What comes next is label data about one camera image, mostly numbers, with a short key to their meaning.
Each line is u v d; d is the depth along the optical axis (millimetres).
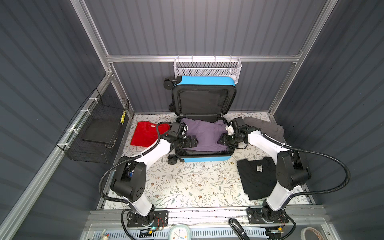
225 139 824
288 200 562
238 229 666
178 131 710
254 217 737
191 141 802
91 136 705
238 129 731
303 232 686
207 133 991
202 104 947
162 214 755
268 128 1047
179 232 680
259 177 843
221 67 911
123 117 833
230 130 847
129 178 460
